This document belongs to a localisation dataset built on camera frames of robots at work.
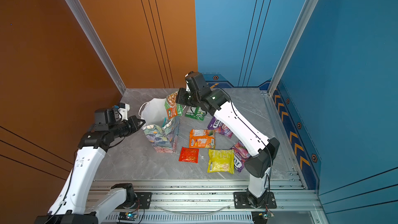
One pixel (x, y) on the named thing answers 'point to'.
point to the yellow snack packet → (221, 160)
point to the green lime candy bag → (196, 112)
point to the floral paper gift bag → (161, 132)
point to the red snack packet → (189, 154)
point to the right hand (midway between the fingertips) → (174, 97)
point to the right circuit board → (261, 217)
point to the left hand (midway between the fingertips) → (145, 119)
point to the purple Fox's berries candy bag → (241, 154)
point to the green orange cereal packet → (173, 109)
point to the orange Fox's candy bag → (199, 138)
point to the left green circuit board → (128, 216)
